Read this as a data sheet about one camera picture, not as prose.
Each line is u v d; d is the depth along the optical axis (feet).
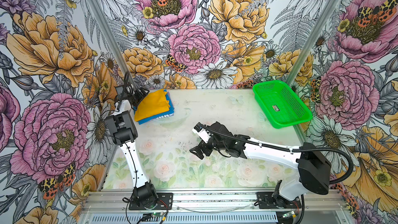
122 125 2.27
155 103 3.55
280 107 3.67
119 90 2.85
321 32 2.88
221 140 2.03
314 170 1.41
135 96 3.23
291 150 1.52
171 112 3.46
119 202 2.45
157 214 2.32
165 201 2.40
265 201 2.41
